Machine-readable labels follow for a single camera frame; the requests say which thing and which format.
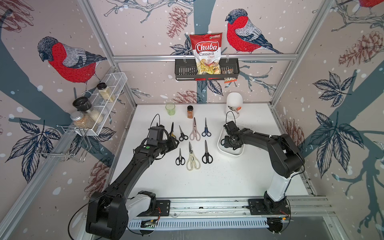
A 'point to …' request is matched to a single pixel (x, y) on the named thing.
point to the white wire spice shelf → (115, 83)
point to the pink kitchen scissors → (194, 134)
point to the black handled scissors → (182, 136)
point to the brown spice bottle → (190, 112)
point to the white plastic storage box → (238, 151)
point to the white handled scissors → (192, 161)
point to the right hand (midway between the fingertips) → (228, 143)
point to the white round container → (234, 104)
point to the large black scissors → (207, 157)
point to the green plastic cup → (170, 108)
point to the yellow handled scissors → (171, 134)
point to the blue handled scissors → (206, 132)
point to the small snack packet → (226, 80)
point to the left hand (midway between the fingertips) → (180, 139)
